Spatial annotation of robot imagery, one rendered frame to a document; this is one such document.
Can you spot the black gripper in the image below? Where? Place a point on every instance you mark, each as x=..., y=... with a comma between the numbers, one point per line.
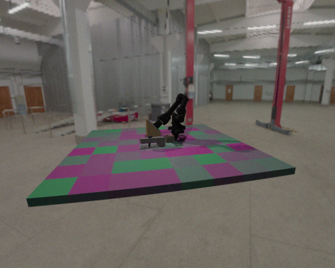
x=175, y=130

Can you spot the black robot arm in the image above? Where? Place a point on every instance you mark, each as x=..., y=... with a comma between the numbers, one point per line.
x=165, y=117

